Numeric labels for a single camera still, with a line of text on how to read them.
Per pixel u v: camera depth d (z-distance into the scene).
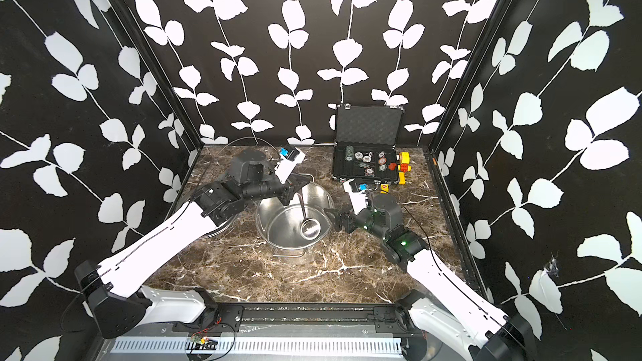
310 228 0.81
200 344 0.71
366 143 1.16
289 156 0.57
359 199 0.64
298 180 0.61
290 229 0.96
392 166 1.11
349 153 1.14
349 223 0.65
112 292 0.39
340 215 0.64
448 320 0.55
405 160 1.10
